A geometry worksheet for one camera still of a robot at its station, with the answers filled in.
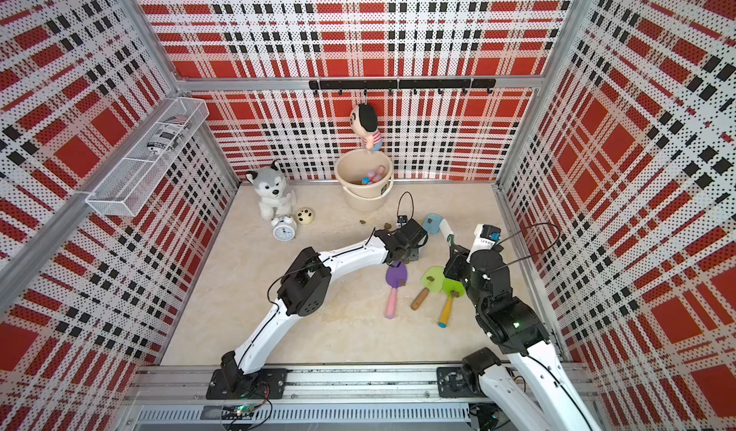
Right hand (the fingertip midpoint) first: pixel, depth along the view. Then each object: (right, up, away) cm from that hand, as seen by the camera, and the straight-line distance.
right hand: (457, 247), depth 71 cm
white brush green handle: (-1, +3, +6) cm, 7 cm away
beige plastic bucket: (-25, +21, +31) cm, 45 cm away
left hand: (-8, -4, +28) cm, 29 cm away
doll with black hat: (-25, +39, +21) cm, 50 cm away
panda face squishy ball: (-49, +7, +37) cm, 61 cm away
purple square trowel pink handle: (-19, +24, +37) cm, 48 cm away
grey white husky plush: (-58, +18, +26) cm, 66 cm away
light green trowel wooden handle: (-2, -13, +22) cm, 26 cm away
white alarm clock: (-54, +3, +28) cm, 60 cm away
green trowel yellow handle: (+3, -16, +20) cm, 26 cm away
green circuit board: (-53, -40, -1) cm, 67 cm away
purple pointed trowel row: (-15, -13, +23) cm, 30 cm away
